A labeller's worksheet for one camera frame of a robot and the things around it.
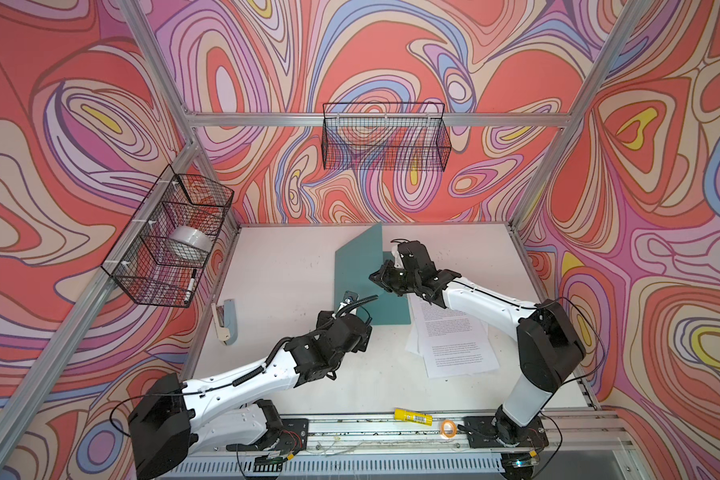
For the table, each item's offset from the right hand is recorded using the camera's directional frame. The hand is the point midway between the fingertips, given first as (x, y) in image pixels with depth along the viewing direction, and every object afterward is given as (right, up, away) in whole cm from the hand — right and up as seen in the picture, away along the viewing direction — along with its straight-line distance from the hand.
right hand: (370, 282), depth 86 cm
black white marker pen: (-44, +1, -14) cm, 46 cm away
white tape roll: (-44, +11, -14) cm, 48 cm away
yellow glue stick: (+9, -33, -11) cm, 36 cm away
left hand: (-4, -9, -5) cm, 12 cm away
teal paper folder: (-5, +5, +19) cm, 20 cm away
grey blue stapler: (-43, -13, +3) cm, 45 cm away
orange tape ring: (+21, -36, -12) cm, 43 cm away
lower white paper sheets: (+13, -18, +4) cm, 23 cm away
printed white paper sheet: (+24, -19, +3) cm, 31 cm away
